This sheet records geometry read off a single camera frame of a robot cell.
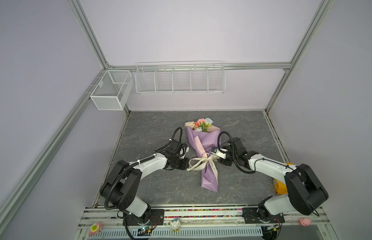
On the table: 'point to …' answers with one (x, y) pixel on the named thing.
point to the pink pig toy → (304, 222)
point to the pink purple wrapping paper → (204, 141)
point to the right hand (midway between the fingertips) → (221, 153)
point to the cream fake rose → (191, 124)
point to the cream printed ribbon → (196, 164)
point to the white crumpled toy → (175, 226)
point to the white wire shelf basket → (180, 77)
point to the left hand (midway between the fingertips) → (188, 167)
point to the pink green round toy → (95, 228)
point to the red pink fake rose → (197, 124)
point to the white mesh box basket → (112, 91)
